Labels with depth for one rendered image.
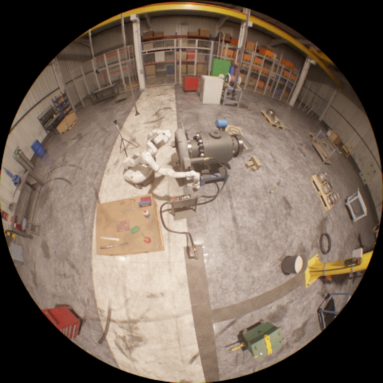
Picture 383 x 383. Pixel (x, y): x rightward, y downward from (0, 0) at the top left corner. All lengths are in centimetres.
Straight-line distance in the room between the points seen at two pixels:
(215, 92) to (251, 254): 544
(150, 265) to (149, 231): 69
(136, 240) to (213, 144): 174
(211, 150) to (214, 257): 167
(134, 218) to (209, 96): 509
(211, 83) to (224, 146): 381
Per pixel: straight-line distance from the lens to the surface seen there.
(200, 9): 917
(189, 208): 221
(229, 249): 219
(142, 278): 224
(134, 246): 174
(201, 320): 240
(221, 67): 886
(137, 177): 228
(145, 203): 170
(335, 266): 311
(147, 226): 172
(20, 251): 618
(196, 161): 175
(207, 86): 549
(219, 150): 202
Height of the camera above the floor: 208
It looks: 61 degrees down
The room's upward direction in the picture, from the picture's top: 5 degrees clockwise
